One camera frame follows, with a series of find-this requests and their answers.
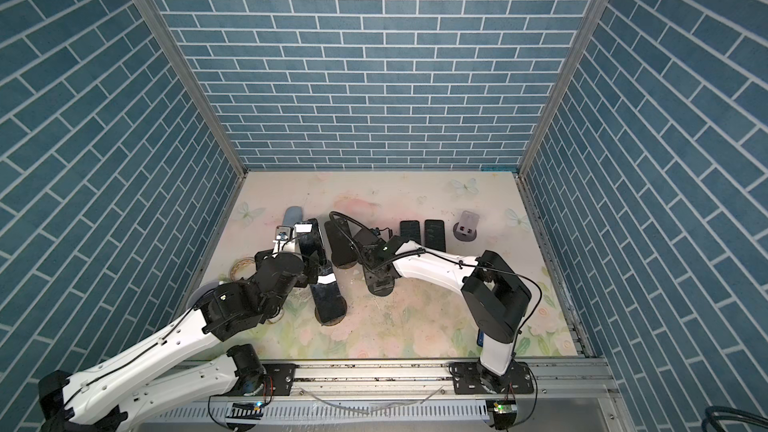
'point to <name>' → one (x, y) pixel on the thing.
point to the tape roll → (244, 268)
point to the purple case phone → (344, 252)
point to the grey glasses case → (292, 215)
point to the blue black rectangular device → (480, 338)
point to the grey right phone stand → (466, 228)
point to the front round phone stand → (331, 321)
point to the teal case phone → (410, 229)
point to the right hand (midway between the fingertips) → (373, 270)
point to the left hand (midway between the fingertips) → (303, 254)
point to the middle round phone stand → (379, 278)
